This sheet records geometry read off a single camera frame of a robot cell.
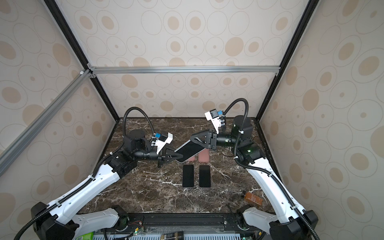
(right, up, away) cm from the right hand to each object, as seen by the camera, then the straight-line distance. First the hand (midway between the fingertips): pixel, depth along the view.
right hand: (192, 140), depth 58 cm
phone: (-2, -4, +2) cm, 5 cm away
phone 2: (-3, -23, +32) cm, 40 cm away
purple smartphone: (+7, -23, +31) cm, 39 cm away
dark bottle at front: (-7, -44, +9) cm, 45 cm away
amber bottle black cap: (+32, -31, +20) cm, 49 cm away
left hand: (-4, -7, +2) cm, 8 cm away
